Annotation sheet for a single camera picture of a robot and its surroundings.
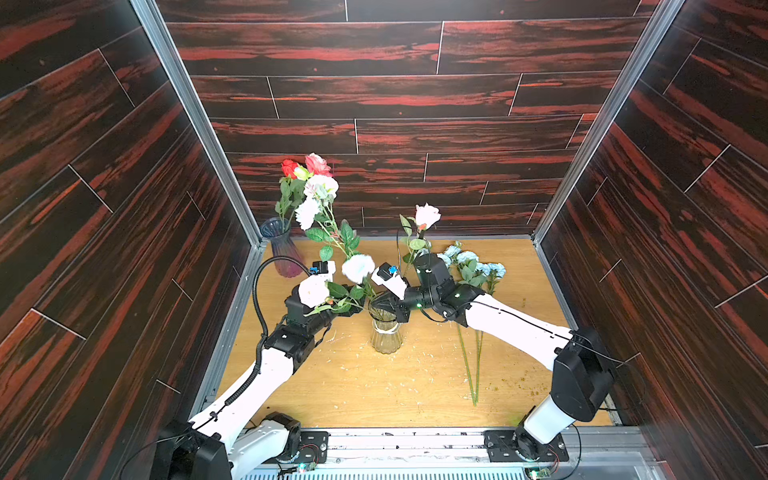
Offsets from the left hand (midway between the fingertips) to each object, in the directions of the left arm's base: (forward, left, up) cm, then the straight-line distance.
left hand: (360, 287), depth 78 cm
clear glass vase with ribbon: (-8, -7, -9) cm, 14 cm away
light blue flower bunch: (-7, +2, +11) cm, 13 cm away
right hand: (-1, -4, -3) cm, 5 cm away
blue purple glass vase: (+26, +30, -5) cm, 40 cm away
